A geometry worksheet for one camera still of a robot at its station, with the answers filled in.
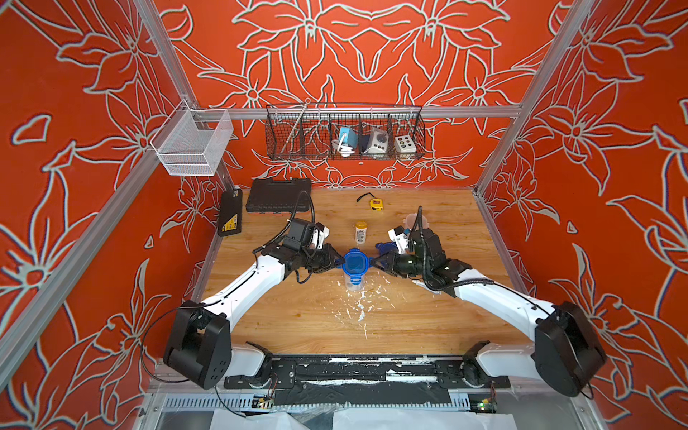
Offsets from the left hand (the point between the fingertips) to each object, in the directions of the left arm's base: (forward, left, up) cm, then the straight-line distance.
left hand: (343, 259), depth 80 cm
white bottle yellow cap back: (+17, -5, -5) cm, 18 cm away
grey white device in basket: (+38, -9, +17) cm, 43 cm away
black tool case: (+37, +36, -11) cm, 52 cm away
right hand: (-2, -7, +2) cm, 8 cm away
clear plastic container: (-3, -3, -13) cm, 13 cm away
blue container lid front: (0, -4, -3) cm, 5 cm away
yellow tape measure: (+36, -12, -13) cm, 41 cm away
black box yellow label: (+27, +49, -13) cm, 58 cm away
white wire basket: (+34, +56, +17) cm, 68 cm away
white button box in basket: (+41, -20, +15) cm, 48 cm away
